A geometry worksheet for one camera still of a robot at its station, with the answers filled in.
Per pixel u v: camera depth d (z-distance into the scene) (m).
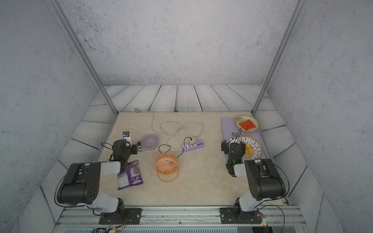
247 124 1.08
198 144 0.98
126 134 0.82
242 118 1.14
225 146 0.85
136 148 0.86
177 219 0.73
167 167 0.83
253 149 0.96
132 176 0.85
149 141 1.00
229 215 0.73
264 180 0.46
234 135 0.80
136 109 1.23
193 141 0.96
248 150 0.93
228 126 1.14
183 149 0.94
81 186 0.45
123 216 0.67
